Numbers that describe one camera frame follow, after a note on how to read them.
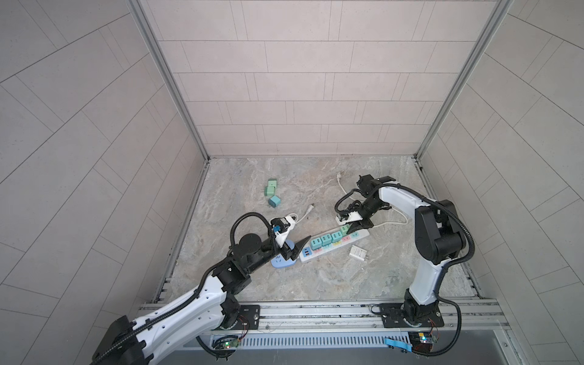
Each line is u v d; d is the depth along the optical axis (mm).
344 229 825
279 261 803
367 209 770
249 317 708
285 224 576
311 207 960
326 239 819
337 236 823
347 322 709
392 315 710
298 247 624
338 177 1078
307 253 825
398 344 651
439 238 496
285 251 617
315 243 807
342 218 738
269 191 1016
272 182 1034
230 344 643
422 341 679
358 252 826
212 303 505
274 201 969
